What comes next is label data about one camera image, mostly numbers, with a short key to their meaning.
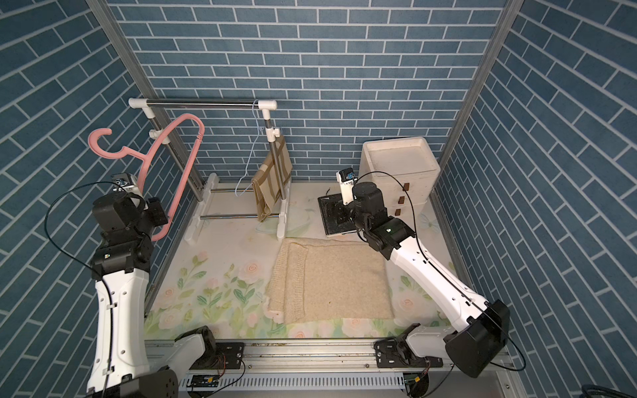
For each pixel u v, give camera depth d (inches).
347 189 24.8
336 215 25.4
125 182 21.3
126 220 18.9
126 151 24.4
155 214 23.6
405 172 35.9
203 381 28.4
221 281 35.1
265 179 34.1
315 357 29.5
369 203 20.9
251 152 44.3
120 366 14.6
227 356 28.5
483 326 15.2
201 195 42.3
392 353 29.0
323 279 34.8
